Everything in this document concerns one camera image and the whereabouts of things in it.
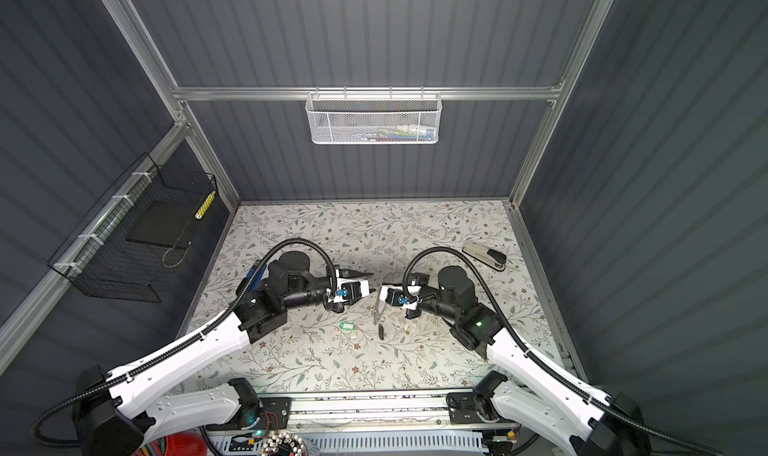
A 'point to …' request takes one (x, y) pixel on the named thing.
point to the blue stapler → (256, 278)
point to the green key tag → (348, 326)
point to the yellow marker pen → (205, 205)
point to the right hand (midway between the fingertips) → (392, 280)
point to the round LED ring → (284, 444)
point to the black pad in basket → (165, 223)
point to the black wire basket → (98, 259)
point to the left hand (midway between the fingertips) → (371, 273)
